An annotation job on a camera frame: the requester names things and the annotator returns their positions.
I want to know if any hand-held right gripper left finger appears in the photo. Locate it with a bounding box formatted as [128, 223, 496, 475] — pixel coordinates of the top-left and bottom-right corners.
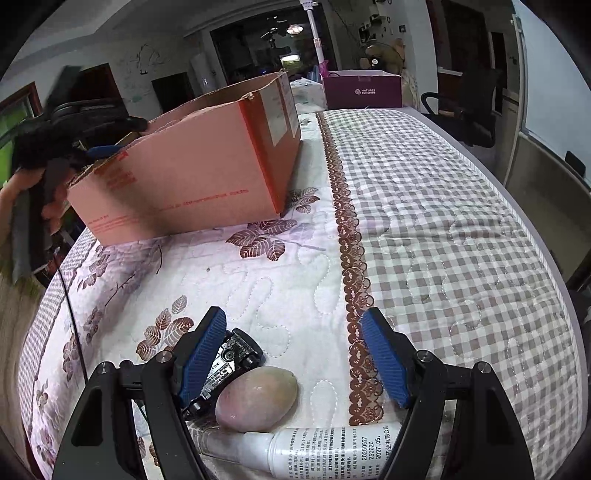
[51, 306, 228, 480]

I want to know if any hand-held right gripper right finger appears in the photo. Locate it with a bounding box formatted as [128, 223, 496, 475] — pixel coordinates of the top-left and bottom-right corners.
[360, 307, 535, 480]

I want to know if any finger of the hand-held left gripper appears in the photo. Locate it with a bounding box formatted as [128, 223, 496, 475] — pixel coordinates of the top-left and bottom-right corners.
[107, 117, 149, 136]
[84, 144, 129, 161]

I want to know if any pink egg-shaped stone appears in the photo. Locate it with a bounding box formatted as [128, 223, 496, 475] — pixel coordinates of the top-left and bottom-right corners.
[216, 367, 298, 433]

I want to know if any brown cardboard box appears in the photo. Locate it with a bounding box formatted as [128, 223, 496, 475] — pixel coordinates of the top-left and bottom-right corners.
[67, 70, 303, 247]

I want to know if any person's left hand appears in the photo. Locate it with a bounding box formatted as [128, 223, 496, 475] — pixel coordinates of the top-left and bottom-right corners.
[0, 167, 71, 241]

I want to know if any white standing air conditioner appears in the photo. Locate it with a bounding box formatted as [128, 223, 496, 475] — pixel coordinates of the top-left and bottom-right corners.
[190, 52, 222, 95]

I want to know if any white printed spray bottle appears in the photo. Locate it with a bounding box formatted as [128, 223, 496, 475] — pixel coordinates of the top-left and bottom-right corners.
[198, 424, 402, 478]

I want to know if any checkered floral quilted blanket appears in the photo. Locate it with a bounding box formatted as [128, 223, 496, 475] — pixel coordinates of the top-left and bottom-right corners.
[18, 108, 585, 480]

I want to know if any white stand pole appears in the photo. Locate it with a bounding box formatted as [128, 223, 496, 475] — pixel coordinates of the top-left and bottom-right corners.
[300, 0, 328, 77]

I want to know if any purple box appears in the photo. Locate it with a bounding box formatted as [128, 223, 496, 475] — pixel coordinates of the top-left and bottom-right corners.
[322, 70, 403, 110]

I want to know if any black office chair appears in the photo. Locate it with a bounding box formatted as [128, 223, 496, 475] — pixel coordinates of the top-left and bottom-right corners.
[420, 69, 504, 148]

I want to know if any floor fan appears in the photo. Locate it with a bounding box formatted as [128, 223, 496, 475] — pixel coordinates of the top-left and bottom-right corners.
[359, 41, 407, 75]

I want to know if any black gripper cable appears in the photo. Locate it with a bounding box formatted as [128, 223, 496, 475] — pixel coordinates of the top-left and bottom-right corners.
[55, 249, 88, 384]

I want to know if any white wall board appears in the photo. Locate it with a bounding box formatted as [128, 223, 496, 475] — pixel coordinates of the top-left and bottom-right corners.
[512, 0, 591, 190]

